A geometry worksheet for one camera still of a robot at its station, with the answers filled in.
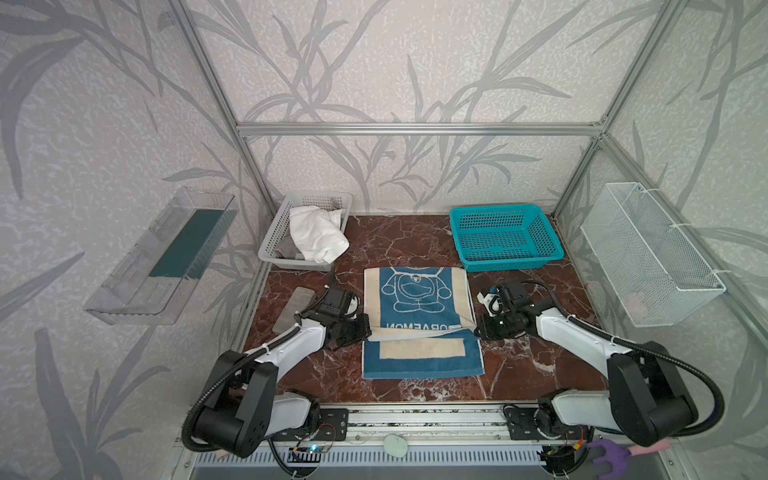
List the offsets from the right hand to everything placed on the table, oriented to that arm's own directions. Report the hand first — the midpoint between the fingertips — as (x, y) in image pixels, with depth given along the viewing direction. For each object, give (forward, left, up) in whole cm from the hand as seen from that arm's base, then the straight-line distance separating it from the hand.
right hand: (475, 322), depth 88 cm
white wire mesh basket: (-3, -32, +31) cm, 45 cm away
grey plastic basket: (+35, +67, +3) cm, 75 cm away
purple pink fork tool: (-32, -29, -3) cm, 43 cm away
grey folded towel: (+27, +63, +1) cm, 69 cm away
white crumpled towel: (+29, +51, +7) cm, 59 cm away
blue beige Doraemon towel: (+1, +16, -3) cm, 16 cm away
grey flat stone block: (+8, +54, 0) cm, 55 cm away
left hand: (0, +30, +1) cm, 30 cm away
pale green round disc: (-30, +23, 0) cm, 38 cm away
